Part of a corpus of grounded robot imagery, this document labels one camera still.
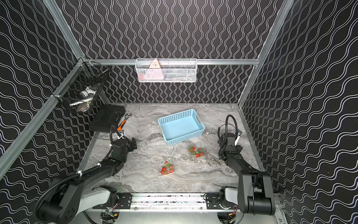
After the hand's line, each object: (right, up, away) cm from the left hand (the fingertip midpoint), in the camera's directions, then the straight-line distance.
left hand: (125, 138), depth 88 cm
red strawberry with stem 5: (+42, -8, +4) cm, 43 cm away
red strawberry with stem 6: (+46, -12, +2) cm, 47 cm away
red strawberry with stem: (+25, -15, 0) cm, 30 cm away
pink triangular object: (+18, +43, +2) cm, 47 cm away
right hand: (+68, -2, +2) cm, 68 cm away
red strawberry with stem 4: (+44, -8, +5) cm, 45 cm away
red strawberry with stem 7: (+49, -10, 0) cm, 50 cm away
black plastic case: (-20, +14, +17) cm, 30 cm away
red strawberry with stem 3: (+25, -18, -4) cm, 31 cm away
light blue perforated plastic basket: (+33, +5, +18) cm, 38 cm away
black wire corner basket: (-31, +32, +4) cm, 45 cm away
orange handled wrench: (-9, +10, +20) cm, 24 cm away
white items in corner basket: (-22, +26, -3) cm, 35 cm away
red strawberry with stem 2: (+29, -17, -3) cm, 34 cm away
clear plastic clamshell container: (+45, -10, +4) cm, 46 cm away
